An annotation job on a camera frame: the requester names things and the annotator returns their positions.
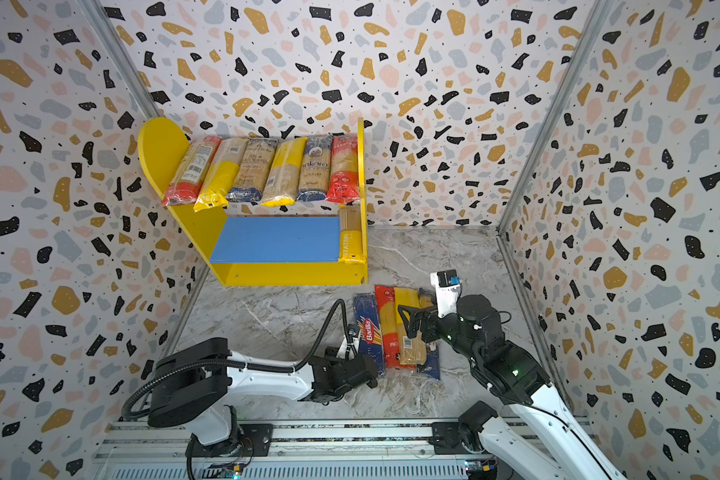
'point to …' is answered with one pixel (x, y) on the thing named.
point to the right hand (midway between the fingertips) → (411, 300)
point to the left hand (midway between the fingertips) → (361, 354)
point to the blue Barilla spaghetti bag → (370, 337)
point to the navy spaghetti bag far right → (431, 369)
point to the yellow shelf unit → (257, 250)
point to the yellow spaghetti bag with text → (351, 234)
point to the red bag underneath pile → (389, 328)
